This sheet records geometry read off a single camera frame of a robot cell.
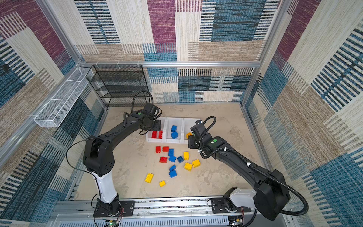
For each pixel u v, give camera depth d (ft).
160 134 3.24
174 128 3.36
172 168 2.84
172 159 2.97
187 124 3.44
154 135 3.32
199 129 2.00
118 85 3.61
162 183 2.66
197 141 1.93
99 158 1.61
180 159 2.93
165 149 3.10
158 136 3.29
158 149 3.08
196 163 2.86
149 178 2.71
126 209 2.40
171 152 3.01
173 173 2.79
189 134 3.17
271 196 1.30
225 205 2.18
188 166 2.82
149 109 2.42
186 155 2.93
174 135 3.28
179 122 3.52
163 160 2.93
